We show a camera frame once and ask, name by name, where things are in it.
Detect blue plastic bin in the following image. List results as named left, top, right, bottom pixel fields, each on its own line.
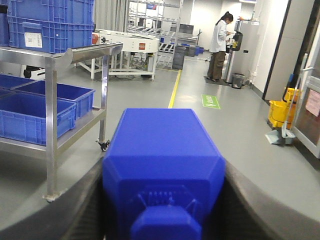
left=0, top=74, right=36, bottom=90
left=11, top=79, right=96, bottom=121
left=0, top=87, right=16, bottom=99
left=0, top=92, right=77, bottom=146

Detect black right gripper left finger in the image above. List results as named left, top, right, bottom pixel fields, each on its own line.
left=0, top=158, right=131, bottom=240

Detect steel roller flow rack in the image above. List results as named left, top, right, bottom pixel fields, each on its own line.
left=126, top=0, right=185, bottom=70

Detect large blue ribbed crate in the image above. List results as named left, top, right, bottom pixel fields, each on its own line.
left=6, top=0, right=96, bottom=55

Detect stack of grey crates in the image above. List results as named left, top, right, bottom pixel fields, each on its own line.
left=171, top=44, right=189, bottom=70

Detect round white conveyor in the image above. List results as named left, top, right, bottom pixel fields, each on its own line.
left=74, top=28, right=161, bottom=81

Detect steel cart on castors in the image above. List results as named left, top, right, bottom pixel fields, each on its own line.
left=0, top=41, right=125, bottom=203

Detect dark floor mat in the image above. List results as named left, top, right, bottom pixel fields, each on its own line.
left=203, top=75, right=232, bottom=88

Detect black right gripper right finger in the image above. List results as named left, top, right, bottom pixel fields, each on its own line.
left=202, top=162, right=320, bottom=240

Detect pink paper sheet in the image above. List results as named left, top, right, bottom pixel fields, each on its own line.
left=305, top=89, right=320, bottom=117

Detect blue plastic box slanted corners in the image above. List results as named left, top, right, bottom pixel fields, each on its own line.
left=101, top=107, right=227, bottom=240

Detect grey flat mop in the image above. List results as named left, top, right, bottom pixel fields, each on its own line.
left=264, top=53, right=310, bottom=146

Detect grey waste bin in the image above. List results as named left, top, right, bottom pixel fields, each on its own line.
left=231, top=72, right=247, bottom=89

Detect dark blue crate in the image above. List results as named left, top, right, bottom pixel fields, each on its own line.
left=0, top=5, right=11, bottom=48

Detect white framed glass door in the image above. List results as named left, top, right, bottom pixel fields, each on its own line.
left=291, top=74, right=320, bottom=160

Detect steel drinks machine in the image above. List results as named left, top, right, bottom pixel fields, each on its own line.
left=224, top=19, right=261, bottom=85

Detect grey curtain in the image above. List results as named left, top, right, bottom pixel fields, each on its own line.
left=94, top=0, right=129, bottom=33

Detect person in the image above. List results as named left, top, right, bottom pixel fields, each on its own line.
left=206, top=11, right=235, bottom=83

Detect yellow mop bucket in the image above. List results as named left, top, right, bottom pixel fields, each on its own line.
left=267, top=87, right=302, bottom=130

